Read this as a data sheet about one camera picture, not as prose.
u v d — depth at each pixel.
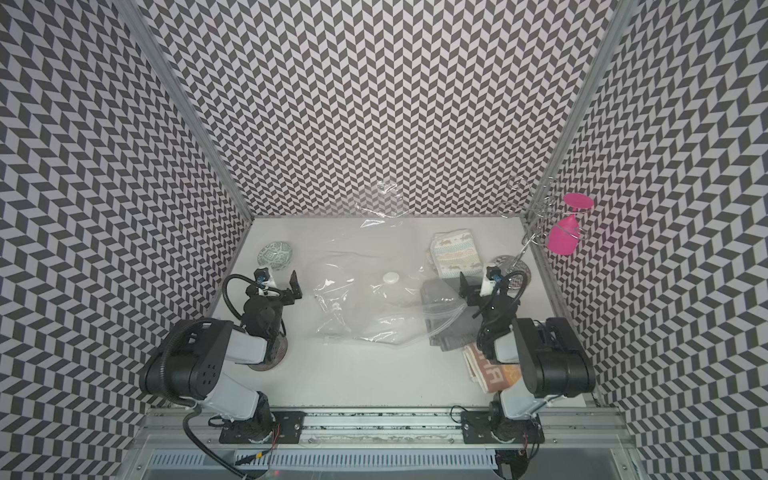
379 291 0.89
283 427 0.73
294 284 0.84
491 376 0.77
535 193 1.12
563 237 0.82
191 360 0.46
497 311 0.68
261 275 0.76
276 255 1.05
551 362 0.45
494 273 0.74
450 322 0.81
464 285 0.86
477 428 0.73
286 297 0.81
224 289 0.65
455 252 1.04
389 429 0.75
